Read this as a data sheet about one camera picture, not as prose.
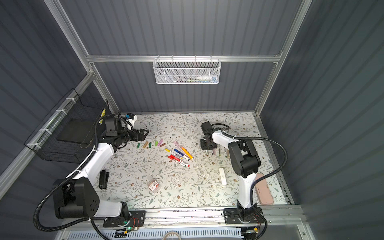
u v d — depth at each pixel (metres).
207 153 0.96
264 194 0.79
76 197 0.41
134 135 0.76
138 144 1.02
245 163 0.53
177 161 0.93
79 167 0.46
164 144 1.02
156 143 1.02
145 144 1.02
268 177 0.53
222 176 0.84
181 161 0.93
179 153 0.96
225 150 0.99
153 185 0.82
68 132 0.75
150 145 1.02
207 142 0.85
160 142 1.02
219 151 0.97
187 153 0.96
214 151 0.97
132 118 0.76
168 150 0.99
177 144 1.02
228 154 0.96
